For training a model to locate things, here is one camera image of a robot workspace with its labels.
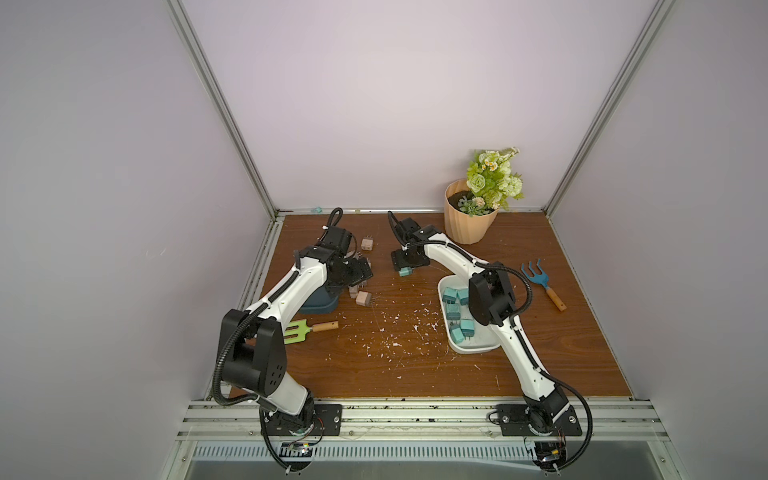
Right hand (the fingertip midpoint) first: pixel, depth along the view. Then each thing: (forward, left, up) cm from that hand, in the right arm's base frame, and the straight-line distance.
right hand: (405, 259), depth 103 cm
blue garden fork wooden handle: (-5, -48, -3) cm, 48 cm away
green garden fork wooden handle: (-26, +31, -1) cm, 40 cm away
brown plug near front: (-16, +12, +1) cm, 21 cm away
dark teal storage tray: (-20, +26, +5) cm, 33 cm away
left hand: (-14, +12, +10) cm, 21 cm away
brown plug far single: (+8, +14, 0) cm, 16 cm away
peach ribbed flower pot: (+8, -19, +9) cm, 23 cm away
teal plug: (-15, -14, +1) cm, 21 cm away
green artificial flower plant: (+13, -27, +24) cm, 39 cm away
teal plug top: (-5, 0, 0) cm, 5 cm away
